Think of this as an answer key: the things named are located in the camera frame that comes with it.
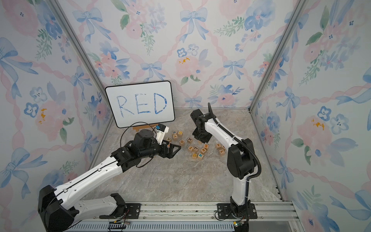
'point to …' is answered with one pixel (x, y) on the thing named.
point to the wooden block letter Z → (190, 149)
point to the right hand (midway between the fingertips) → (199, 138)
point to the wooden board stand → (144, 127)
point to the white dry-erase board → (139, 104)
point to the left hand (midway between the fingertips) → (175, 144)
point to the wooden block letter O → (180, 133)
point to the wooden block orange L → (222, 152)
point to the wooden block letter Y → (218, 146)
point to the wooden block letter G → (223, 147)
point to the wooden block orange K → (203, 151)
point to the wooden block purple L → (195, 149)
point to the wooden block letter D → (181, 142)
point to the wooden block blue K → (200, 156)
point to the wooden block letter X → (190, 140)
